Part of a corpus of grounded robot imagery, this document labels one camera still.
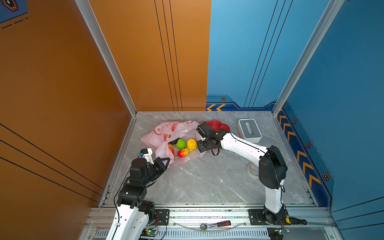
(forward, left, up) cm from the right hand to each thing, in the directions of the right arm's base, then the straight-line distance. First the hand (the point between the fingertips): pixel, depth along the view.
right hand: (201, 146), depth 89 cm
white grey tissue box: (+16, -33, -6) cm, 38 cm away
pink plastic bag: (+5, +23, +6) cm, 24 cm away
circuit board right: (-42, -35, -12) cm, 56 cm away
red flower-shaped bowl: (+22, -12, -7) cm, 26 cm away
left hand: (-13, +15, +9) cm, 22 cm away
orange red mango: (+2, +19, -7) cm, 20 cm away
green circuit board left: (-42, +26, -11) cm, 50 cm away
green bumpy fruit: (+4, +13, -4) cm, 14 cm away
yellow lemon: (+3, +6, -3) cm, 7 cm away
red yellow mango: (-1, +11, -6) cm, 13 cm away
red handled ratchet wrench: (-40, -1, -7) cm, 40 cm away
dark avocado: (+7, +18, -6) cm, 20 cm away
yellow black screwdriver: (-37, -43, -8) cm, 58 cm away
